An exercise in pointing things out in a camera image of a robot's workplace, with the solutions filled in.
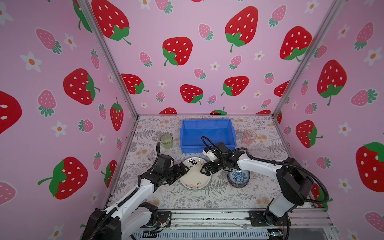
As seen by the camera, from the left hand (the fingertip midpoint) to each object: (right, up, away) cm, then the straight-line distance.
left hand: (185, 171), depth 83 cm
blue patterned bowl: (+29, -3, -3) cm, 30 cm away
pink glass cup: (+44, +18, +24) cm, 54 cm away
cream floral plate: (+5, -5, +1) cm, 7 cm away
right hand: (+11, +1, +2) cm, 11 cm away
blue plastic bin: (+21, +23, +29) cm, 42 cm away
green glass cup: (-16, +16, +27) cm, 35 cm away
